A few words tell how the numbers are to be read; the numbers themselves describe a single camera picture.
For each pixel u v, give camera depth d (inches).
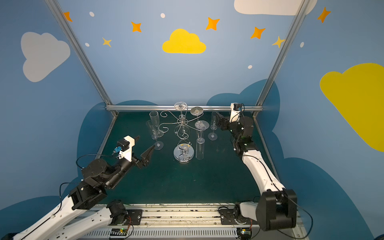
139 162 20.8
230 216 29.3
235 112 26.1
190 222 29.0
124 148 18.5
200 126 28.2
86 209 18.2
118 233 28.8
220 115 28.2
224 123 27.7
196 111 30.8
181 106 31.5
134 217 29.7
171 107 30.2
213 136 42.4
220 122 27.7
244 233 28.9
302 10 27.6
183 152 38.2
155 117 37.1
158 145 40.0
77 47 32.3
